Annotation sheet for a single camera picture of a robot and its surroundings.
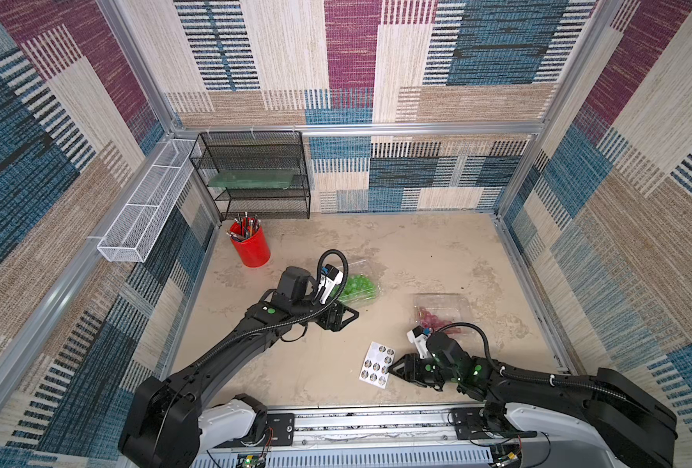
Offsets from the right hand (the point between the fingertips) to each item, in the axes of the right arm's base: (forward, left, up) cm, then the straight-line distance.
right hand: (396, 376), depth 81 cm
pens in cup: (+44, +47, +13) cm, 66 cm away
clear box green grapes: (+27, +7, +3) cm, 28 cm away
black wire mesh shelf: (+66, +44, +28) cm, 84 cm away
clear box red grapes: (+19, -19, -1) cm, 27 cm away
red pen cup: (+38, +44, +12) cm, 60 cm away
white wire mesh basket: (+39, +80, +18) cm, 91 cm away
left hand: (+12, +12, +14) cm, 23 cm away
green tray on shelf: (+52, +35, +26) cm, 68 cm away
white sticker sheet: (+3, +5, 0) cm, 6 cm away
